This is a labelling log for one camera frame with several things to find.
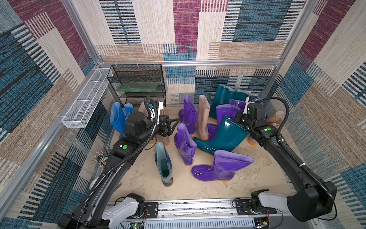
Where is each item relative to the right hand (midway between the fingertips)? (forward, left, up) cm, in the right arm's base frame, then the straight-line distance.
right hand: (239, 114), depth 80 cm
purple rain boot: (+2, +28, -3) cm, 28 cm away
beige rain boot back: (+3, +20, +3) cm, 20 cm away
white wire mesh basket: (+11, +98, -7) cm, 99 cm away
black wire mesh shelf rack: (+37, +62, +4) cm, 72 cm away
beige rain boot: (-4, +43, -19) cm, 47 cm away
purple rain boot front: (-27, +12, -4) cm, 30 cm away
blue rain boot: (+5, +62, 0) cm, 62 cm away
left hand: (-11, +35, +10) cm, 38 cm away
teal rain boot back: (+23, +3, -6) cm, 24 cm away
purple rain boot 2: (+2, +6, +1) cm, 6 cm away
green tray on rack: (+23, +60, +2) cm, 65 cm away
